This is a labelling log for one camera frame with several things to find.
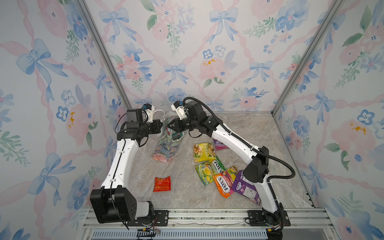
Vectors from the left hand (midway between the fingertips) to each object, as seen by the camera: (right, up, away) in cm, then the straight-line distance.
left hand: (162, 122), depth 79 cm
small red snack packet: (-2, -35, +5) cm, 35 cm away
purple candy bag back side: (+44, -36, +1) cm, 57 cm away
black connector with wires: (-6, -54, -6) cm, 55 cm away
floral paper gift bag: (+3, -11, +1) cm, 12 cm away
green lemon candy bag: (+24, -28, +9) cm, 38 cm away
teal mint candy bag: (+4, -4, -2) cm, 6 cm away
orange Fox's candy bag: (+33, -34, +4) cm, 48 cm away
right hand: (+3, -1, -2) cm, 4 cm away
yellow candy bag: (+23, -19, +16) cm, 33 cm away
